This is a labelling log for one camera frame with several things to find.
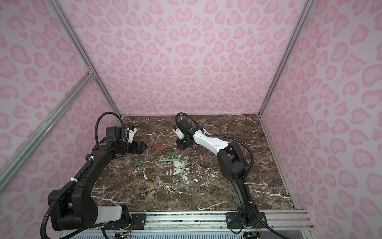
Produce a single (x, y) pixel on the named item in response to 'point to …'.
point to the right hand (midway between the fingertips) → (181, 143)
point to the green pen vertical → (184, 165)
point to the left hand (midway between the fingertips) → (138, 142)
